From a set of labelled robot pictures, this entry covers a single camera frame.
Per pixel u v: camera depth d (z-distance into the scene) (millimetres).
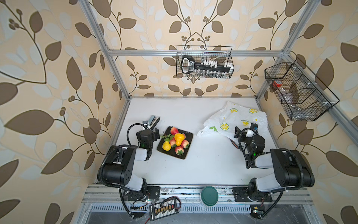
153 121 1019
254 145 696
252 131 753
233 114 992
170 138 906
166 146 872
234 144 930
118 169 444
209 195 657
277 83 879
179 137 875
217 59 942
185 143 886
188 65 845
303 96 733
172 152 902
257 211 708
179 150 849
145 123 820
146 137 722
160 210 681
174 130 943
